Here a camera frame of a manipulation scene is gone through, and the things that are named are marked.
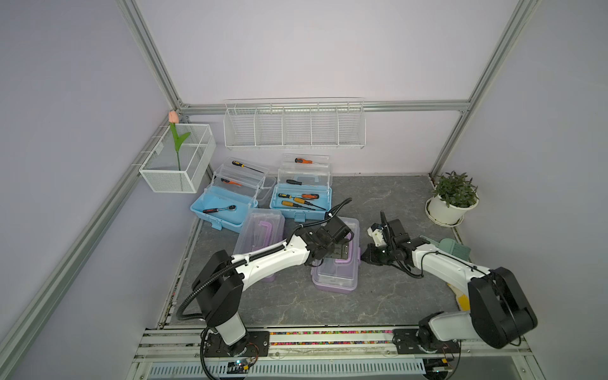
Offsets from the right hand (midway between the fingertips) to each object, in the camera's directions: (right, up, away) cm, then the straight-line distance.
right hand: (360, 256), depth 88 cm
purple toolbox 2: (-10, -4, -10) cm, 15 cm away
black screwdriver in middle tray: (-28, +30, +20) cm, 45 cm away
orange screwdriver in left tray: (-58, +30, +18) cm, 68 cm away
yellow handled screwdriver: (-27, +19, +20) cm, 39 cm away
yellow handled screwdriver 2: (-24, +21, +21) cm, 38 cm away
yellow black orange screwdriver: (-30, +23, +24) cm, 45 cm away
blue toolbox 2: (-22, +27, +20) cm, 40 cm away
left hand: (-10, +4, -6) cm, 13 cm away
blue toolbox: (-52, +27, +14) cm, 61 cm away
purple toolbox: (-37, +11, +1) cm, 39 cm away
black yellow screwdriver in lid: (-54, +38, +23) cm, 70 cm away
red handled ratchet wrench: (-55, +18, +19) cm, 61 cm away
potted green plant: (+37, +23, +3) cm, 43 cm away
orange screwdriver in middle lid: (-23, +40, +23) cm, 51 cm away
